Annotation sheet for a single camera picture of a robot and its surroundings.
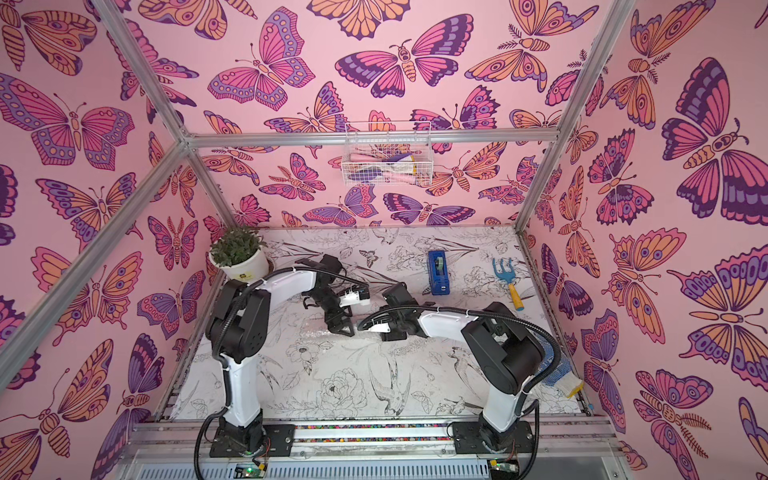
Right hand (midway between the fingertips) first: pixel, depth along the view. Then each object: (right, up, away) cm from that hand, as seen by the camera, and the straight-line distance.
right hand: (385, 315), depth 94 cm
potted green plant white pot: (-45, +20, -2) cm, 50 cm away
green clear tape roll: (+18, +16, +6) cm, 25 cm away
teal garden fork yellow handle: (+44, +11, +11) cm, 47 cm away
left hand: (-11, -1, 0) cm, 11 cm away
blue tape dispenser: (+18, +13, +6) cm, 23 cm away
